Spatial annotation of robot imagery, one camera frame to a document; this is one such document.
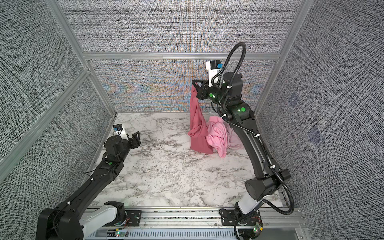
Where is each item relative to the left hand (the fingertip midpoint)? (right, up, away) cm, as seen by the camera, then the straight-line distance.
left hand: (134, 133), depth 82 cm
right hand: (+32, +23, -19) cm, 44 cm away
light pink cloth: (+47, -1, +8) cm, 47 cm away
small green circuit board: (-1, -46, -13) cm, 48 cm away
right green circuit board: (+61, -43, -13) cm, 76 cm away
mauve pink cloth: (+60, -6, +16) cm, 62 cm away
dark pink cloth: (+36, -6, +5) cm, 37 cm away
